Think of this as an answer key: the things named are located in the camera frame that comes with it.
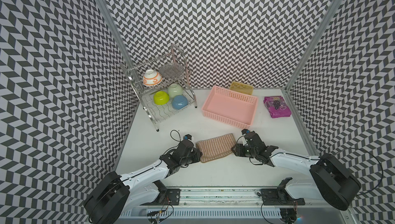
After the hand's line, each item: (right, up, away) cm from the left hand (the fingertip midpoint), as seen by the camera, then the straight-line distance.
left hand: (201, 155), depth 84 cm
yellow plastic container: (+31, +41, +39) cm, 65 cm away
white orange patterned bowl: (-27, +43, -3) cm, 50 cm away
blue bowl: (-15, +30, +15) cm, 36 cm away
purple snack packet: (+50, +26, +18) cm, 59 cm away
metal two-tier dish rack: (-22, +40, +1) cm, 45 cm away
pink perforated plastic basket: (+20, +26, +24) cm, 41 cm away
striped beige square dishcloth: (+8, +3, +5) cm, 10 cm away
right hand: (+19, +1, +4) cm, 19 cm away
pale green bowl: (-20, +38, +23) cm, 49 cm away
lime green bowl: (-28, +32, +18) cm, 46 cm away
